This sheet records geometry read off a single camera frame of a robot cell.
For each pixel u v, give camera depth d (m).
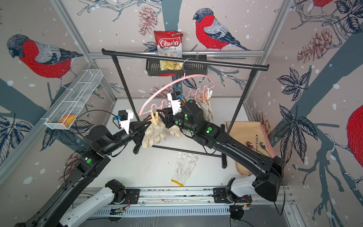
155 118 0.59
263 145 0.92
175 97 0.53
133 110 0.78
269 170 0.39
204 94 0.71
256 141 0.94
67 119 0.66
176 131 0.75
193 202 0.73
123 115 0.49
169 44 0.82
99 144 0.46
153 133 0.66
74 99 0.78
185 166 0.85
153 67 0.95
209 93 0.73
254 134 0.98
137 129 0.55
